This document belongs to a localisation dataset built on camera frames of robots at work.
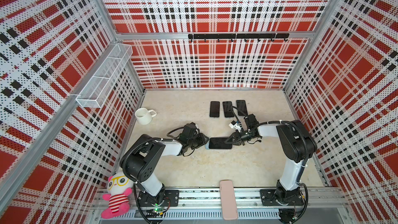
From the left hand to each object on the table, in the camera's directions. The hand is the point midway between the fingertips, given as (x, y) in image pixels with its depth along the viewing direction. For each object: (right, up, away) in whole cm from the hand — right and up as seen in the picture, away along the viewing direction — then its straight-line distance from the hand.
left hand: (208, 142), depth 91 cm
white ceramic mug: (-42, +15, +6) cm, 45 cm away
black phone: (+6, 0, -1) cm, 6 cm away
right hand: (+11, 0, -4) cm, 12 cm away
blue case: (0, -2, -1) cm, 2 cm away
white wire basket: (-68, +29, -1) cm, 74 cm away
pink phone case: (+9, -22, -19) cm, 31 cm away
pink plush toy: (-42, -16, -20) cm, 49 cm away
